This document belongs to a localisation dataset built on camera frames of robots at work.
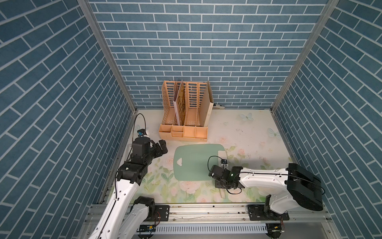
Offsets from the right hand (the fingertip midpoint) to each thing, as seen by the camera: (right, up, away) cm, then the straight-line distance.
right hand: (217, 184), depth 84 cm
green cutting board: (-14, +11, +7) cm, 19 cm away
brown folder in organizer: (-23, +48, +7) cm, 54 cm away
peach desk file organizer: (-16, +29, +18) cm, 38 cm away
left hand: (-30, +25, -8) cm, 39 cm away
